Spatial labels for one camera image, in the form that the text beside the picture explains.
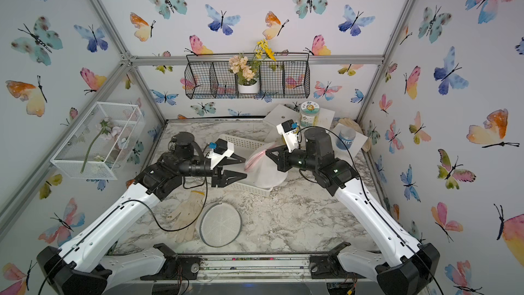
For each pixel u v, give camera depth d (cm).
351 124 118
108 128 75
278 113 103
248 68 82
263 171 74
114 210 44
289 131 59
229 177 57
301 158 58
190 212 87
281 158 58
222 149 52
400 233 41
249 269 76
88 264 39
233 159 63
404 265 37
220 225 79
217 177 56
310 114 82
